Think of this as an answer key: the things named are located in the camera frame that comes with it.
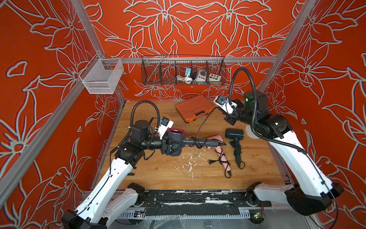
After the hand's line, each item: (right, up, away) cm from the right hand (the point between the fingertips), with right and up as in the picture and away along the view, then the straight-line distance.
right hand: (213, 112), depth 59 cm
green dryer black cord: (+21, -22, +34) cm, 45 cm away
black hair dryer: (-15, -13, 0) cm, 20 cm away
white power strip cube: (+9, +24, +36) cm, 44 cm away
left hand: (-14, -11, +11) cm, 20 cm away
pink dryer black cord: (+4, -30, +27) cm, 41 cm away
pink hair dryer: (+11, -16, +33) cm, 38 cm away
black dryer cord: (-2, -17, +41) cm, 45 cm away
